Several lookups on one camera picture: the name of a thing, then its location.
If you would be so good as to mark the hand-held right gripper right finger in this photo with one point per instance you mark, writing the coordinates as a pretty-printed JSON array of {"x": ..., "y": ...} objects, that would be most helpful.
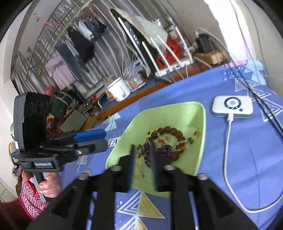
[{"x": 154, "y": 170}]

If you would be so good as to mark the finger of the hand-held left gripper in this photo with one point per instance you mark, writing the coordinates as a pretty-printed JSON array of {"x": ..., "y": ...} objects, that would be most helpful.
[
  {"x": 90, "y": 134},
  {"x": 92, "y": 147}
]

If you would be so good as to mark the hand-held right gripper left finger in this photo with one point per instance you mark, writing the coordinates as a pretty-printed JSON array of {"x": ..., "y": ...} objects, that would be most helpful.
[{"x": 131, "y": 170}]

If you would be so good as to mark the light green plastic bowl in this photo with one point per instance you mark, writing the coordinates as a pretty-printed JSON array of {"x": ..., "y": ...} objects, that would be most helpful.
[{"x": 199, "y": 132}]

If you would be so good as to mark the person's left forearm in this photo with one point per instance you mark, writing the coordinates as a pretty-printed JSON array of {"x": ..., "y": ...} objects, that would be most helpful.
[{"x": 28, "y": 196}]

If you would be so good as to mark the person's left hand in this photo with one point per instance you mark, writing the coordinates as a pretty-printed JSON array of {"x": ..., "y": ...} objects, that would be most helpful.
[{"x": 52, "y": 185}]

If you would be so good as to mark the grey cardboard box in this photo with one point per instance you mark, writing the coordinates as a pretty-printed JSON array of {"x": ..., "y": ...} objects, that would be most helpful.
[{"x": 74, "y": 120}]

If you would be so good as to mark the green bundled bag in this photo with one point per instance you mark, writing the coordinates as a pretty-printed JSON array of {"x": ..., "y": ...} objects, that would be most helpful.
[{"x": 62, "y": 105}]

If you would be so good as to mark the white mug red star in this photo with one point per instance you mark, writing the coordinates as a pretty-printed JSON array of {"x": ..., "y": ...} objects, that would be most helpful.
[{"x": 117, "y": 89}]

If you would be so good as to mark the pink t-shirt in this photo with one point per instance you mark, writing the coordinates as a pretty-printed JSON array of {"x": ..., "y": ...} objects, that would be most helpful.
[{"x": 60, "y": 70}]

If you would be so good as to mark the wooden table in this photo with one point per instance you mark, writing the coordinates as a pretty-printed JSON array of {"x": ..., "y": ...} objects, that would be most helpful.
[{"x": 141, "y": 95}]

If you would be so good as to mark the snack packet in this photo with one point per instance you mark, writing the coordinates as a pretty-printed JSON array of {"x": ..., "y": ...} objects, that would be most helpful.
[{"x": 136, "y": 83}]

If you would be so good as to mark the dark grey hanging pants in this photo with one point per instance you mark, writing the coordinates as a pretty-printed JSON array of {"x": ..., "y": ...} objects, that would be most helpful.
[{"x": 67, "y": 57}]

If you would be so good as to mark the metal clothes rack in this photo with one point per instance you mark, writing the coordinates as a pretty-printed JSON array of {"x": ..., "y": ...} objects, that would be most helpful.
[{"x": 44, "y": 37}]

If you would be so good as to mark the black hanging garment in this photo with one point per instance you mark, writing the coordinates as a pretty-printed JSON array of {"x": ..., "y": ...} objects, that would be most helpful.
[{"x": 81, "y": 46}]

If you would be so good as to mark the dark red cloth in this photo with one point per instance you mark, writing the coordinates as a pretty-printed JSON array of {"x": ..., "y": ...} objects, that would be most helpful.
[{"x": 11, "y": 214}]

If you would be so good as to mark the blue printed tablecloth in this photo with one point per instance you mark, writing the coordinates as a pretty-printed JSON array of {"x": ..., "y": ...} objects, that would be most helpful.
[{"x": 247, "y": 159}]

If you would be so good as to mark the white power bank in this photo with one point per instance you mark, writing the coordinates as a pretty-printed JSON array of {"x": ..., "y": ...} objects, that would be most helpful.
[{"x": 232, "y": 107}]

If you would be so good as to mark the white router with antennas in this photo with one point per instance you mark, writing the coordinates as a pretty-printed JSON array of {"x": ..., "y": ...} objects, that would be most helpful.
[{"x": 172, "y": 66}]

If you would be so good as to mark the clear plastic bag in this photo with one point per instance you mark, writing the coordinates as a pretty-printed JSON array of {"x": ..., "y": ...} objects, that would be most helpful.
[{"x": 150, "y": 31}]

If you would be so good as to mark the red plastic bag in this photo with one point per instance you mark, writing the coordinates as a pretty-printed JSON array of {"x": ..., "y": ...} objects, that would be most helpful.
[{"x": 174, "y": 47}]

